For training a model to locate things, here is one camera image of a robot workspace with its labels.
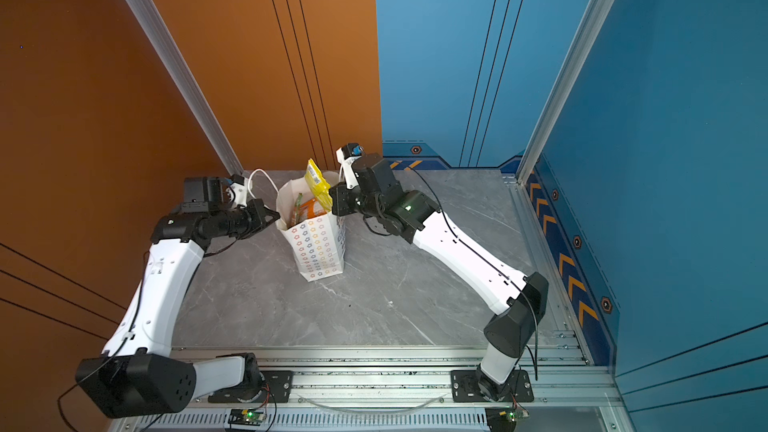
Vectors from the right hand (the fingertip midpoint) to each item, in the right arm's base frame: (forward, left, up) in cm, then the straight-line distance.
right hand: (327, 191), depth 68 cm
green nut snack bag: (+3, +12, -14) cm, 18 cm away
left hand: (+1, +14, -8) cm, 16 cm away
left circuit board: (-39, +21, -37) cm, 58 cm away
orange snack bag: (+9, +9, -17) cm, 21 cm away
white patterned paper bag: (-3, +5, -17) cm, 18 cm away
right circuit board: (-40, -41, -38) cm, 69 cm away
